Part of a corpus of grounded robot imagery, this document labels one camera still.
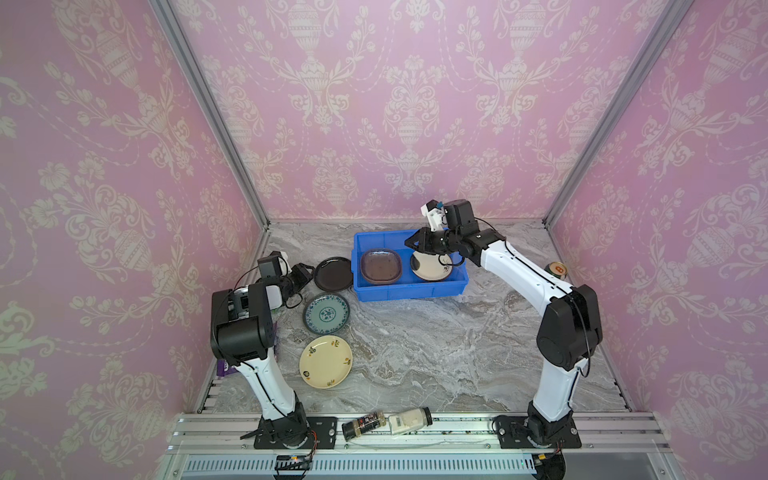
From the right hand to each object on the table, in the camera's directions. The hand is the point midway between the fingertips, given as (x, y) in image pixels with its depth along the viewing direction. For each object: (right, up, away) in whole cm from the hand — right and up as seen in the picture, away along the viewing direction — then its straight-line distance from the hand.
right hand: (408, 241), depth 85 cm
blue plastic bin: (+1, -15, +13) cm, 20 cm away
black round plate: (-25, -11, +17) cm, 32 cm away
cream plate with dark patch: (+9, -9, +20) cm, 24 cm away
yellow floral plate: (-24, -35, 0) cm, 42 cm away
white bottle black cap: (0, -45, -12) cm, 46 cm away
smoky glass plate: (-9, -8, +20) cm, 24 cm away
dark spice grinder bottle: (-14, -46, -13) cm, 50 cm away
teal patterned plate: (-26, -23, +10) cm, 36 cm away
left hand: (-32, -9, +15) cm, 36 cm away
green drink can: (+47, -9, +7) cm, 48 cm away
